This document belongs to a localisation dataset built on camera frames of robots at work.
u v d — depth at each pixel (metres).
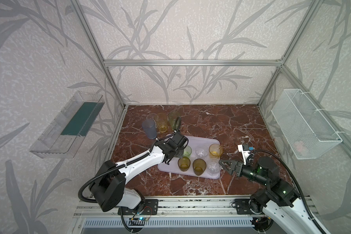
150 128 0.99
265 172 0.53
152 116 1.03
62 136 0.64
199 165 0.83
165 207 0.75
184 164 0.87
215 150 0.90
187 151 0.91
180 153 0.76
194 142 0.99
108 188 0.41
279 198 0.50
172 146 0.64
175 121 1.10
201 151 0.92
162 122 0.96
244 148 0.64
